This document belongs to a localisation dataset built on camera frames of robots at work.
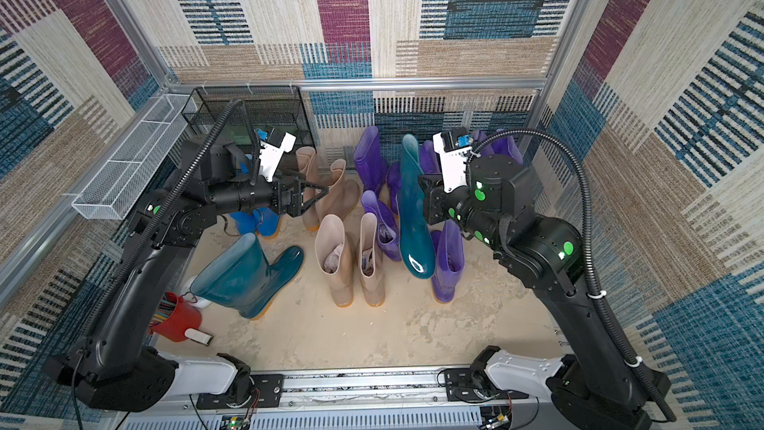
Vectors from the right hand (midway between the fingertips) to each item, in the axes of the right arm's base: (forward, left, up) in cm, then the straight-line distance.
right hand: (426, 184), depth 56 cm
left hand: (+3, +21, -2) cm, 22 cm away
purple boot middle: (+3, +8, -21) cm, 22 cm away
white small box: (-15, +57, -41) cm, 72 cm away
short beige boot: (0, +21, -27) cm, 34 cm away
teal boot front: (-1, +1, -21) cm, 21 cm away
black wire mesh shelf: (+51, +44, -16) cm, 70 cm away
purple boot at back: (+28, +12, -19) cm, 36 cm away
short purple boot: (+38, +5, -39) cm, 55 cm away
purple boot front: (-3, -7, -19) cm, 20 cm away
